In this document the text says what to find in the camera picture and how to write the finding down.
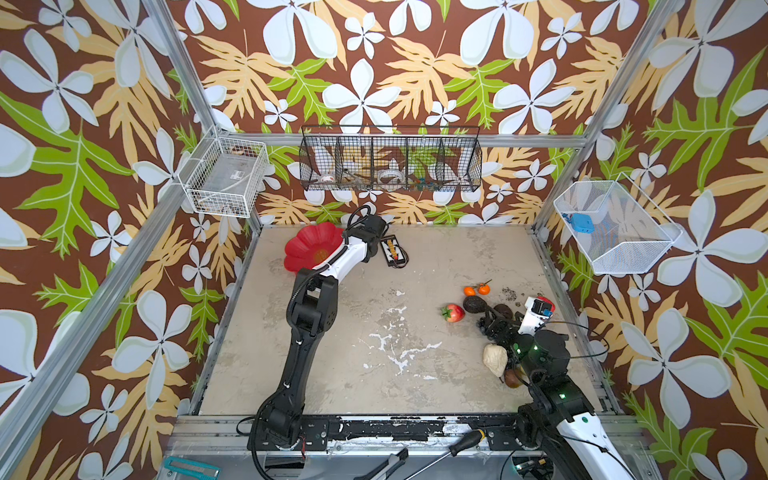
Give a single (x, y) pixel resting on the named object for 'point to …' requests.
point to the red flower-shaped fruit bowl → (311, 245)
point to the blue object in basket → (582, 223)
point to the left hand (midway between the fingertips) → (348, 247)
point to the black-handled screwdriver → (453, 450)
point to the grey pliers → (380, 471)
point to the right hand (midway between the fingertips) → (498, 310)
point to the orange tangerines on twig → (483, 289)
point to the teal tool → (167, 465)
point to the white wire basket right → (616, 227)
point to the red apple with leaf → (453, 313)
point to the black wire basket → (414, 159)
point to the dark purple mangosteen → (504, 310)
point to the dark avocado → (475, 304)
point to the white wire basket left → (223, 176)
